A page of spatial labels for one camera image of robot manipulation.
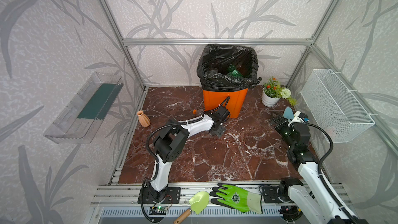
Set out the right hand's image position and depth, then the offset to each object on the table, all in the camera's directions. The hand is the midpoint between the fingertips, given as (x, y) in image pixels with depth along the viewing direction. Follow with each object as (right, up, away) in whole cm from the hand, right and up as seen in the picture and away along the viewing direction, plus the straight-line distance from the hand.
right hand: (275, 111), depth 80 cm
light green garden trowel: (-40, -43, -8) cm, 59 cm away
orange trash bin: (-20, +4, +10) cm, 22 cm away
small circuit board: (-58, -46, -8) cm, 75 cm away
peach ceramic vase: (-74, -6, +13) cm, 76 cm away
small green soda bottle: (-21, +24, +14) cm, 35 cm away
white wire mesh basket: (+19, +1, -17) cm, 26 cm away
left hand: (-30, -9, +16) cm, 35 cm away
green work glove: (-24, -40, -8) cm, 47 cm away
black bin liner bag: (-25, +27, +18) cm, 41 cm away
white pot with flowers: (+8, +11, +22) cm, 26 cm away
